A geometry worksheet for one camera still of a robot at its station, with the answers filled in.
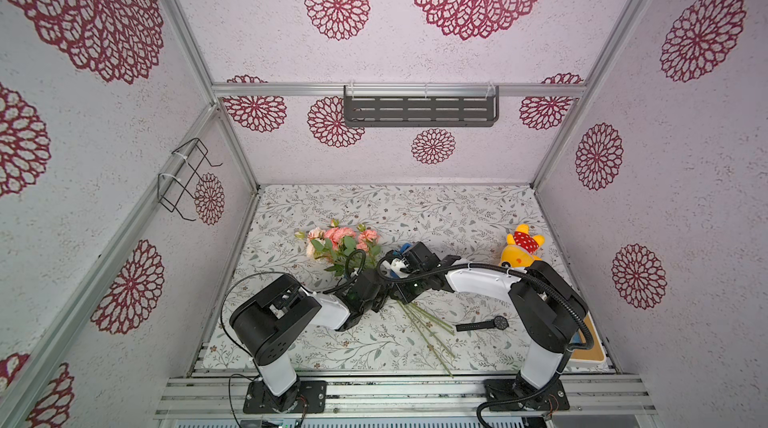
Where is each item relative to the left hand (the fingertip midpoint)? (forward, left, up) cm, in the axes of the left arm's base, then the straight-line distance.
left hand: (397, 281), depth 92 cm
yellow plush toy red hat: (+9, -40, +4) cm, 41 cm away
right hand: (-4, +2, +1) cm, 5 cm away
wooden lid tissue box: (-23, -48, +4) cm, 54 cm away
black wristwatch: (-12, -29, -1) cm, 32 cm away
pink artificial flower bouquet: (+9, +17, +2) cm, 19 cm away
